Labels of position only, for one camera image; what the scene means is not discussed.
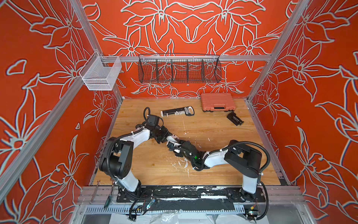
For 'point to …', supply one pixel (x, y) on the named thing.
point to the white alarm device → (172, 137)
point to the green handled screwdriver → (109, 199)
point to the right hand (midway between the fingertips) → (174, 138)
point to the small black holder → (233, 117)
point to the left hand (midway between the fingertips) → (172, 134)
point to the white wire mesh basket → (100, 73)
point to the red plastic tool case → (217, 101)
